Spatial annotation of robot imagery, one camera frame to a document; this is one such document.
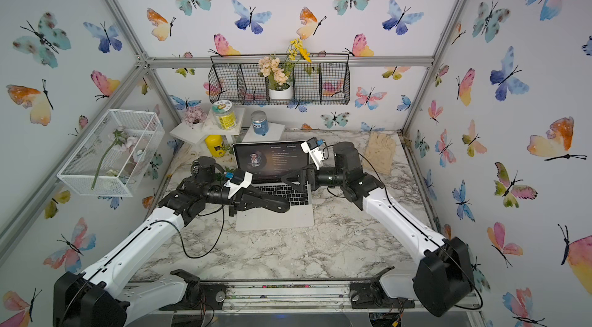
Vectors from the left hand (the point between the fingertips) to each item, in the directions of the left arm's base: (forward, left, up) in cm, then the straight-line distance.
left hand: (267, 197), depth 68 cm
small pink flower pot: (+36, +31, 0) cm, 48 cm away
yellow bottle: (+36, +28, -14) cm, 48 cm away
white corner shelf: (+36, +34, -9) cm, 51 cm away
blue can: (+38, +7, -3) cm, 38 cm away
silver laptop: (+24, +3, -15) cm, 28 cm away
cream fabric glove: (+37, -48, -25) cm, 66 cm away
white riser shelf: (+36, +1, -10) cm, 37 cm away
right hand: (+5, -7, +3) cm, 9 cm away
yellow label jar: (+32, +18, +4) cm, 37 cm away
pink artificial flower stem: (+18, +48, +6) cm, 51 cm away
